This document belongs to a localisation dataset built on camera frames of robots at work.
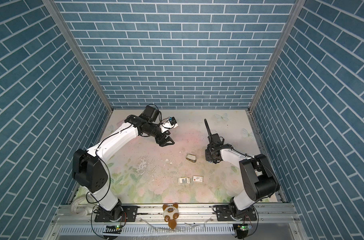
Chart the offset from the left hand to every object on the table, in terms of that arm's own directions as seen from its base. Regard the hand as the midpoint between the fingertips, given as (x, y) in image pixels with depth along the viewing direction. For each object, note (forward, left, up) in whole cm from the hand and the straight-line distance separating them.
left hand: (171, 137), depth 83 cm
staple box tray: (-18, -8, -17) cm, 26 cm away
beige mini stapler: (-5, -12, -15) cm, 20 cm away
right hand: (-2, -23, -16) cm, 28 cm away
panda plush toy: (-35, -1, -15) cm, 38 cm away
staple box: (-18, -14, -17) cm, 28 cm away
